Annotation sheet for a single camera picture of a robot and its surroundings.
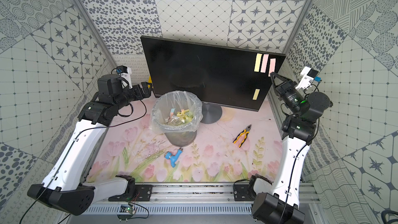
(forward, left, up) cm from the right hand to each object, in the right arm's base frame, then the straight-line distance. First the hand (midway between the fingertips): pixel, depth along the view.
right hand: (267, 74), depth 58 cm
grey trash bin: (-10, +37, -35) cm, 52 cm away
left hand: (+4, +54, -8) cm, 55 cm away
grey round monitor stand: (+15, +21, -47) cm, 54 cm away
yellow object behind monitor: (+14, +55, -17) cm, 59 cm away
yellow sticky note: (+6, -1, -18) cm, 19 cm away
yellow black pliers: (+1, -1, -47) cm, 47 cm away
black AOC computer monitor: (+26, +15, -23) cm, 38 cm away
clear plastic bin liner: (+8, +39, -25) cm, 48 cm away
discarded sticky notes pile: (-1, +39, -30) cm, 49 cm away
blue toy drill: (-16, +42, -46) cm, 65 cm away
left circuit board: (-40, +61, -48) cm, 87 cm away
